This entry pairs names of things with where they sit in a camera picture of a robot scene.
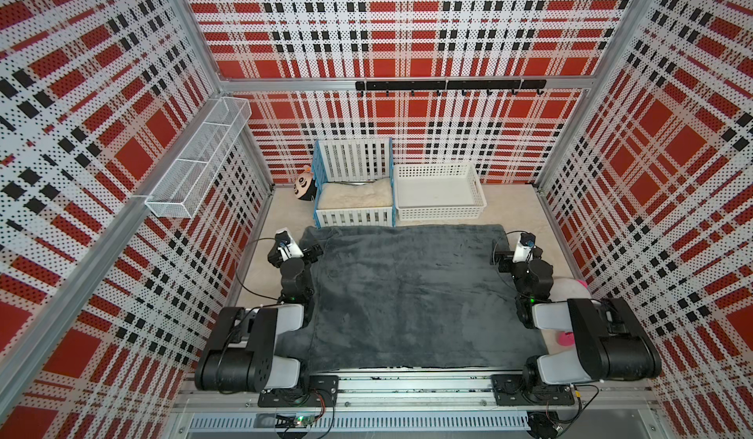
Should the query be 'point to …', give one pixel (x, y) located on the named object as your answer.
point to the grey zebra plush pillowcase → (412, 296)
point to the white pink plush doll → (567, 288)
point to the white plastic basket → (437, 191)
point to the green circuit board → (294, 420)
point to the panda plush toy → (305, 186)
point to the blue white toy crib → (354, 183)
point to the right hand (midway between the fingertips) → (512, 238)
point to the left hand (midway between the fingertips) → (299, 234)
